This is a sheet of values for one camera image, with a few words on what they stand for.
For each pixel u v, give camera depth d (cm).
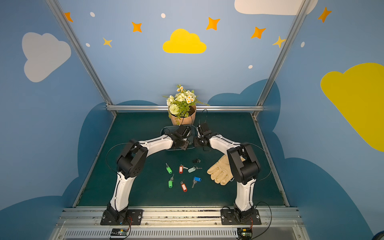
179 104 88
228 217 75
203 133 78
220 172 91
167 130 102
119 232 72
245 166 51
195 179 87
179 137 80
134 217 74
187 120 96
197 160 95
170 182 86
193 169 91
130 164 55
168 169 91
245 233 73
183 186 85
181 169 92
